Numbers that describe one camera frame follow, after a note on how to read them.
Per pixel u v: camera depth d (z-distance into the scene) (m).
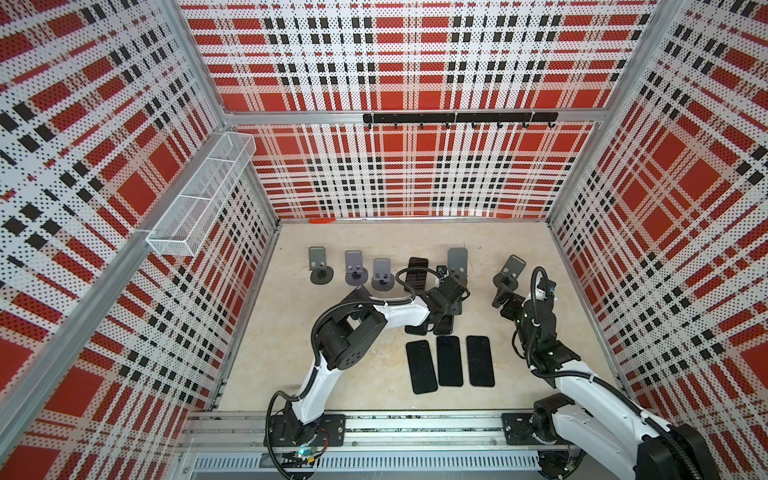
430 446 0.73
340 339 0.53
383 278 0.99
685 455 0.39
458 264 0.96
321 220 1.27
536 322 0.61
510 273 0.96
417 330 0.91
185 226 0.92
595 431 0.54
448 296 0.74
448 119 0.88
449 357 0.86
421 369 0.85
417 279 1.02
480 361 0.85
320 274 1.04
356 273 1.01
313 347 0.53
